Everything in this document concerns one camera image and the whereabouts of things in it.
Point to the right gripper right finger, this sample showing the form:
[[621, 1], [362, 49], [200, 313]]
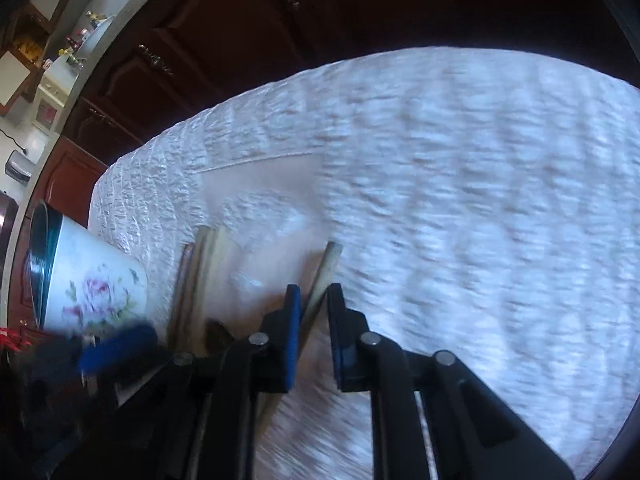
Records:
[[355, 364]]

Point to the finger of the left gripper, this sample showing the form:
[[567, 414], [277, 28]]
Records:
[[121, 347]]

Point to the white quilted cloth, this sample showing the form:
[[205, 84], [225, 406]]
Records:
[[487, 203]]

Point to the wooden chopstick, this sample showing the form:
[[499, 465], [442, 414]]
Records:
[[322, 280], [208, 256], [180, 304]]

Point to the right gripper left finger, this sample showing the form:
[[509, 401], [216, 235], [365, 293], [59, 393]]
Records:
[[275, 346]]

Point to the white floral cup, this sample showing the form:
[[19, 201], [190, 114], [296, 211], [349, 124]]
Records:
[[80, 284]]

